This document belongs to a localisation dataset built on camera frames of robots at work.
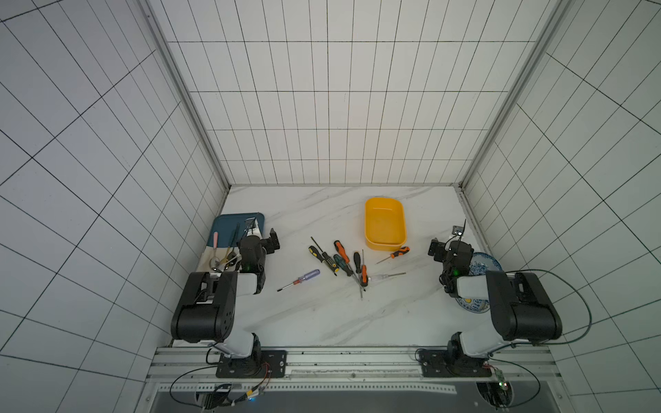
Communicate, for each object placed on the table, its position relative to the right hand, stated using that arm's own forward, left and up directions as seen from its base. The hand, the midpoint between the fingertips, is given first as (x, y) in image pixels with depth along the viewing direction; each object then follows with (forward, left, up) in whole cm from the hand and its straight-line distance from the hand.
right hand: (441, 237), depth 94 cm
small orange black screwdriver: (-16, +29, -5) cm, 33 cm away
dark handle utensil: (-12, +77, -1) cm, 78 cm away
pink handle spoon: (-13, +85, -4) cm, 86 cm away
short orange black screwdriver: (-5, +15, -4) cm, 16 cm away
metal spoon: (-12, +81, -4) cm, 83 cm away
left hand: (-4, +68, +2) cm, 68 cm away
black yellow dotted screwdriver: (-10, +42, -3) cm, 43 cm away
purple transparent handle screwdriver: (-17, +51, -5) cm, 54 cm away
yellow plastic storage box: (+8, +20, -4) cm, 22 cm away
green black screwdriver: (-11, +37, -4) cm, 39 cm away
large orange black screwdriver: (-4, +38, -4) cm, 38 cm away
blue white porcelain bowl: (-7, -15, -5) cm, 17 cm away
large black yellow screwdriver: (-7, +47, -3) cm, 48 cm away
